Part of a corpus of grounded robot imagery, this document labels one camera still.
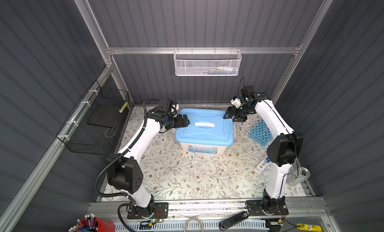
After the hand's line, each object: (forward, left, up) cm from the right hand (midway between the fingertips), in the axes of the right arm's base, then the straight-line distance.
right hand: (230, 119), depth 87 cm
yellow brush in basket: (+1, +60, +10) cm, 61 cm away
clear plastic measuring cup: (-32, -30, -9) cm, 45 cm away
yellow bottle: (-51, -32, -17) cm, 62 cm away
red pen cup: (-51, +63, -5) cm, 81 cm away
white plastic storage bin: (-13, +20, -12) cm, 27 cm away
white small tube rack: (-23, -17, -15) cm, 32 cm away
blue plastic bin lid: (-6, +13, 0) cm, 15 cm away
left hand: (-4, +27, +2) cm, 28 cm away
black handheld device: (-48, +4, -22) cm, 53 cm away
